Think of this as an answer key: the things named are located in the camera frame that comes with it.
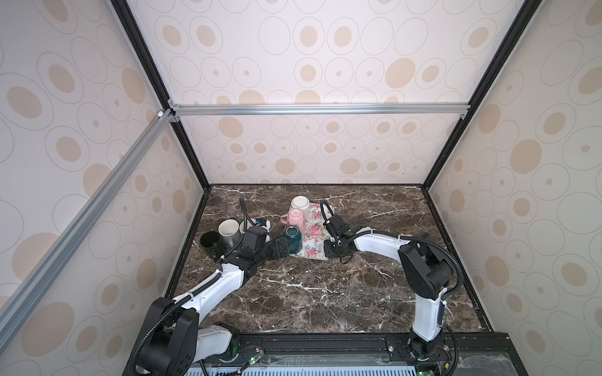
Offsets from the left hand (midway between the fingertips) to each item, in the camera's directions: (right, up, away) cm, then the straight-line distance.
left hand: (287, 240), depth 86 cm
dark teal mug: (+2, +1, +4) cm, 5 cm away
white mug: (+5, +14, +18) cm, 23 cm away
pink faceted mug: (+2, +8, +9) cm, 12 cm away
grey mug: (-23, +3, +6) cm, 24 cm away
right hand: (+17, -6, +11) cm, 21 cm away
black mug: (-32, -2, +12) cm, 35 cm away
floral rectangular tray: (+10, -2, +14) cm, 17 cm away
